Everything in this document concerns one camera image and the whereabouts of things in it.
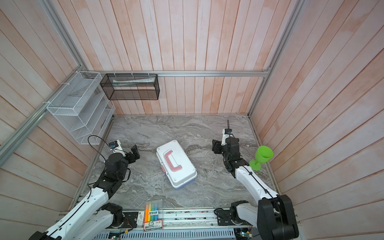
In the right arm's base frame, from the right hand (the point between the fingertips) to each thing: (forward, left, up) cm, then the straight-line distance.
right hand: (217, 140), depth 87 cm
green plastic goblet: (-8, -26, -3) cm, 27 cm away
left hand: (-9, +50, +2) cm, 51 cm away
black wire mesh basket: (+38, +60, +11) cm, 72 cm away
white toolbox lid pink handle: (-14, +24, -4) cm, 28 cm away
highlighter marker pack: (-39, +34, -13) cm, 53 cm away
